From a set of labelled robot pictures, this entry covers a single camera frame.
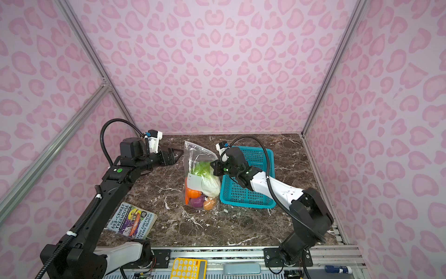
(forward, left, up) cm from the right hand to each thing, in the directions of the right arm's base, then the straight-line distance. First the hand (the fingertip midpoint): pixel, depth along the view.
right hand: (211, 163), depth 81 cm
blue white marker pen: (-38, -52, -18) cm, 67 cm away
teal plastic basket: (-6, -10, -21) cm, 24 cm away
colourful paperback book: (-21, +37, -18) cm, 46 cm away
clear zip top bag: (+3, +8, +4) cm, 9 cm away
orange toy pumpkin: (-11, +8, -9) cm, 17 cm away
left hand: (0, +14, +9) cm, 17 cm away
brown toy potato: (-14, +1, -13) cm, 20 cm away
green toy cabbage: (-8, 0, -5) cm, 9 cm away
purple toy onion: (-14, +6, -13) cm, 20 cm away
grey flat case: (-39, -14, -15) cm, 44 cm away
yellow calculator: (-39, +7, -18) cm, 44 cm away
